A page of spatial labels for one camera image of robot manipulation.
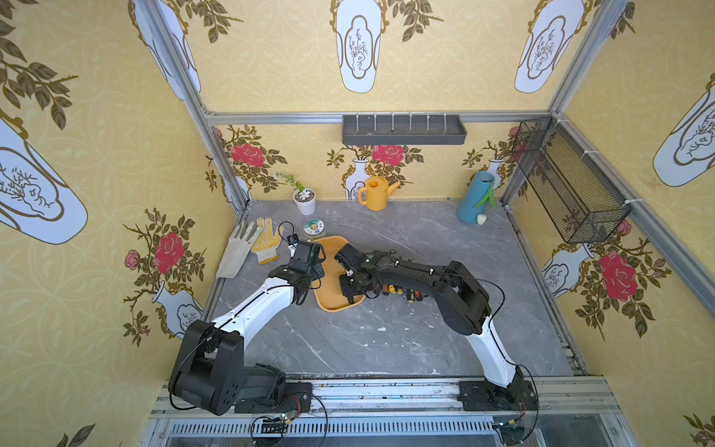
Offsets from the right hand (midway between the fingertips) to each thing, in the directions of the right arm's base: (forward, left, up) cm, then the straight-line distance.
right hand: (351, 282), depth 96 cm
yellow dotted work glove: (+14, +34, 0) cm, 37 cm away
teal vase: (+30, -45, +12) cm, 55 cm away
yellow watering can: (+36, -8, +9) cm, 38 cm away
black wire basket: (+17, -62, +31) cm, 71 cm away
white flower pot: (+32, +20, +7) cm, 38 cm away
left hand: (0, +16, +10) cm, 18 cm away
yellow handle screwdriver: (-4, -13, +4) cm, 15 cm away
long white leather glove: (+15, +45, -1) cm, 47 cm away
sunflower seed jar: (+18, +15, +7) cm, 25 cm away
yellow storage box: (-6, +7, +5) cm, 10 cm away
